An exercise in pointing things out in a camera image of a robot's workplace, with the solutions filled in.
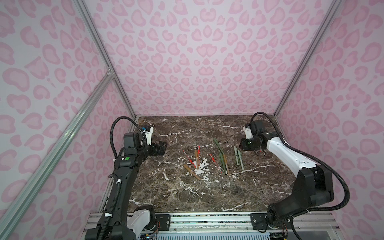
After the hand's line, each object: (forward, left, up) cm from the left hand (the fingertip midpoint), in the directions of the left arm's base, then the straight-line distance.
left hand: (158, 141), depth 78 cm
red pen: (+1, -14, -22) cm, 26 cm away
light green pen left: (+3, -45, -23) cm, 51 cm away
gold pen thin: (-3, -38, -22) cm, 44 cm away
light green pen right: (0, -47, -22) cm, 52 cm away
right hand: (+3, -47, -10) cm, 48 cm away
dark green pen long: (+8, -35, -23) cm, 43 cm away
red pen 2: (0, -30, -22) cm, 37 cm away
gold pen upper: (-3, -20, -22) cm, 30 cm away
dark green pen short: (-2, -36, -22) cm, 42 cm away
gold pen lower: (-7, -16, -22) cm, 29 cm away
